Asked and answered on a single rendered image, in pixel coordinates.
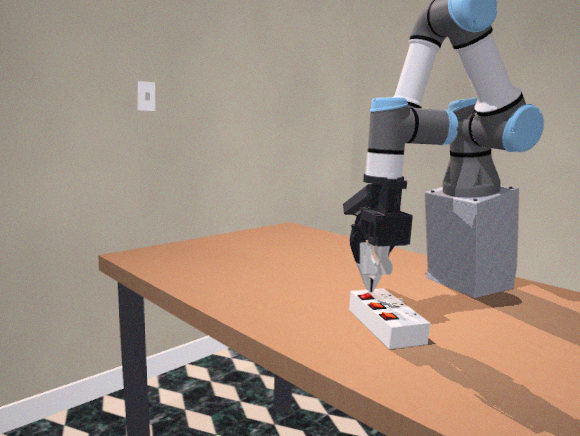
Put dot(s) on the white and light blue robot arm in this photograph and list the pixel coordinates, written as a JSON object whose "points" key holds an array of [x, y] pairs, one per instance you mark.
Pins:
{"points": [[500, 119]]}

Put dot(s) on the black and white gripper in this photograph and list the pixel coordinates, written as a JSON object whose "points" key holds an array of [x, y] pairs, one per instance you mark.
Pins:
{"points": [[393, 229]]}

